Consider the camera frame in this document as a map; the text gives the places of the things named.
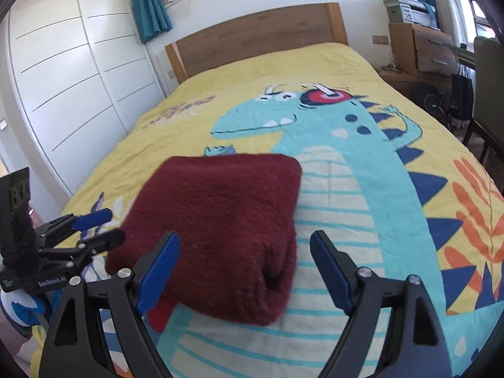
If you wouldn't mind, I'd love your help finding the dark red knitted sweater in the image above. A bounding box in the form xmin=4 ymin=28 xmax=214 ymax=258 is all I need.
xmin=105 ymin=154 xmax=302 ymax=326

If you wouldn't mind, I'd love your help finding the yellow dinosaur bed cover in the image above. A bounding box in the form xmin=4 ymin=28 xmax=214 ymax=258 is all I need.
xmin=66 ymin=43 xmax=503 ymax=377

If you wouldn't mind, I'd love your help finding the white sliding wardrobe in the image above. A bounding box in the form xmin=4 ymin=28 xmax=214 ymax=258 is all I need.
xmin=8 ymin=0 xmax=163 ymax=195

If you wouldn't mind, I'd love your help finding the teal left curtain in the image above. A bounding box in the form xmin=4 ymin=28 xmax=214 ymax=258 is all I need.
xmin=132 ymin=0 xmax=173 ymax=43

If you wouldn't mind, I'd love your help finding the grey desk chair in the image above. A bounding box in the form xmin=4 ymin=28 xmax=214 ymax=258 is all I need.
xmin=462 ymin=36 xmax=504 ymax=174

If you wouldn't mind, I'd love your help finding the black bag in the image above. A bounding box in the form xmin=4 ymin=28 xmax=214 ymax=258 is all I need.
xmin=449 ymin=74 xmax=474 ymax=122

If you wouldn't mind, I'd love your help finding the wooden drawer cabinet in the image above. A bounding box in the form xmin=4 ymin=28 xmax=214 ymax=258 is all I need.
xmin=389 ymin=23 xmax=458 ymax=77

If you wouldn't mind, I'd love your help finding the wooden headboard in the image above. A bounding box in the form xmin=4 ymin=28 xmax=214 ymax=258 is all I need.
xmin=165 ymin=3 xmax=348 ymax=84

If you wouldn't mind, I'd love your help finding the white printer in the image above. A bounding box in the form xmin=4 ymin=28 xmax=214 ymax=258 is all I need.
xmin=384 ymin=0 xmax=438 ymax=29

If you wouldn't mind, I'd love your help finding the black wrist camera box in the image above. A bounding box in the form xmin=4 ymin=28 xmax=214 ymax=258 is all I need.
xmin=1 ymin=167 xmax=36 ymax=266

